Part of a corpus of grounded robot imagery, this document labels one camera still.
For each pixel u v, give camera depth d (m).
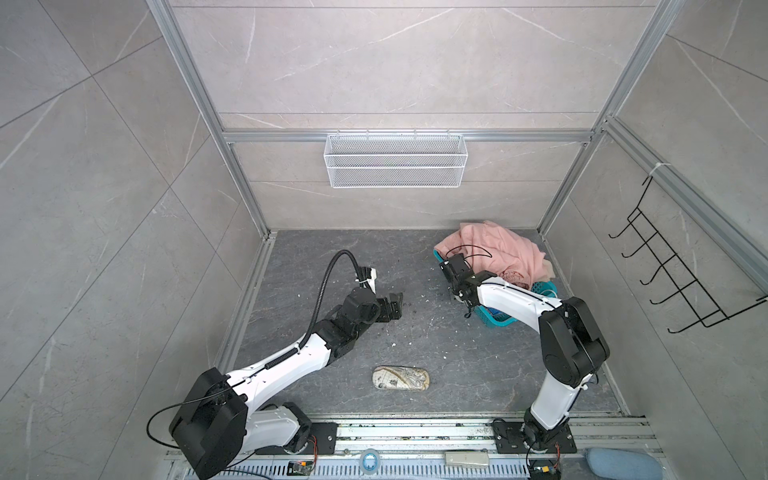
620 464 0.68
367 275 0.71
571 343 0.51
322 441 0.73
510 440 0.73
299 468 0.70
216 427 0.40
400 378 0.80
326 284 0.58
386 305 0.70
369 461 0.71
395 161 1.00
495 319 0.84
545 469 0.70
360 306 0.60
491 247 0.93
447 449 0.73
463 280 0.71
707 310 0.58
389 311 0.73
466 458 0.67
